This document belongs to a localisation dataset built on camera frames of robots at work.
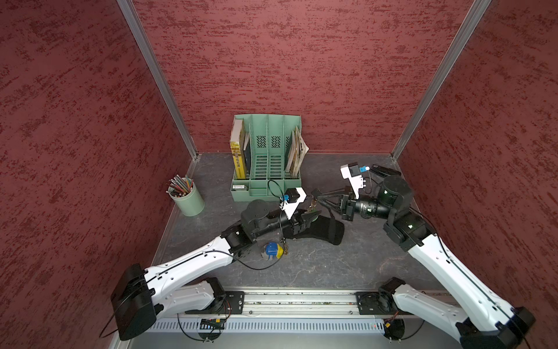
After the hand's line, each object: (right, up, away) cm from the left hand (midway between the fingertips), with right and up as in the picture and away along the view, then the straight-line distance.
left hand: (313, 207), depth 65 cm
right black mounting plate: (+23, -34, +8) cm, 42 cm away
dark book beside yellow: (-27, +19, +36) cm, 49 cm away
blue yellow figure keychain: (-13, -19, +16) cm, 28 cm away
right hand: (+1, +2, -4) cm, 5 cm away
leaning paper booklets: (-3, +21, +29) cm, 36 cm away
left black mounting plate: (-27, -35, +9) cm, 46 cm away
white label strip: (-28, +5, +20) cm, 35 cm away
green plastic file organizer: (-18, +30, +48) cm, 59 cm away
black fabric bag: (+4, -8, +3) cm, 9 cm away
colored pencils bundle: (-54, +4, +25) cm, 59 cm away
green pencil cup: (-49, +1, +20) cm, 53 cm away
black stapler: (+44, +11, +48) cm, 66 cm away
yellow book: (-30, +24, +25) cm, 46 cm away
